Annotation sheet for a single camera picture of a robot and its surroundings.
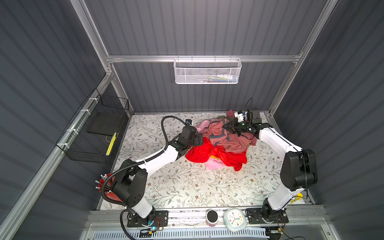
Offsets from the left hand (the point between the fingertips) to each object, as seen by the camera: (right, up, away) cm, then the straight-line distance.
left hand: (195, 135), depth 88 cm
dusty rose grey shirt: (+15, -1, +3) cm, 15 cm away
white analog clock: (+19, -39, -17) cm, 47 cm away
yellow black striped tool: (-40, -3, -19) cm, 44 cm away
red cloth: (+4, -11, +2) cm, 12 cm away
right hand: (+17, +5, -1) cm, 17 cm away
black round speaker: (+8, -38, -18) cm, 43 cm away
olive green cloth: (+20, +13, +28) cm, 37 cm away
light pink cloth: (+10, -18, +4) cm, 21 cm away
